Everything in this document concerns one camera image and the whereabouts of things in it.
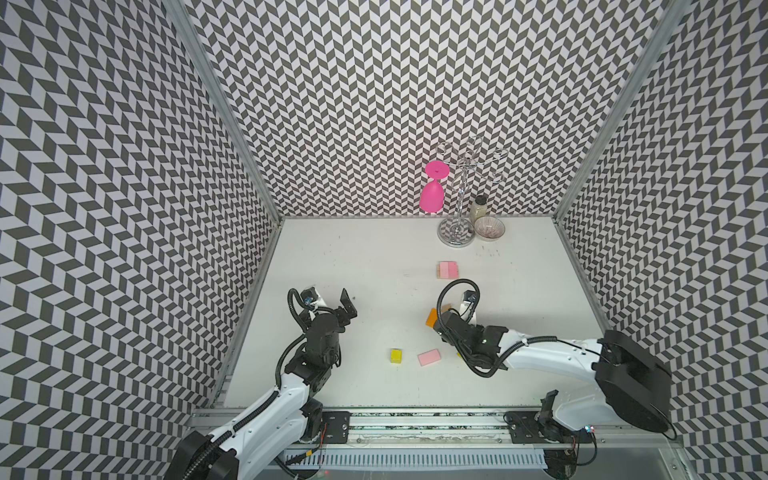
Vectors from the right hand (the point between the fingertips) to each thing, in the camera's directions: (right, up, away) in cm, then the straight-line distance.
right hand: (453, 328), depth 86 cm
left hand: (-35, +10, -3) cm, 36 cm away
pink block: (-1, +16, +13) cm, 21 cm away
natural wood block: (-2, +13, +13) cm, 19 cm away
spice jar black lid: (+16, +42, +27) cm, 52 cm away
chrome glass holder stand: (+6, +29, +26) cm, 40 cm away
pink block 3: (-7, -8, -2) cm, 11 cm away
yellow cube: (-17, -7, -4) cm, 18 cm away
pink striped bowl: (+18, +31, +26) cm, 44 cm away
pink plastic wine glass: (-5, +41, +9) cm, 42 cm away
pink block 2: (+3, +16, +16) cm, 22 cm away
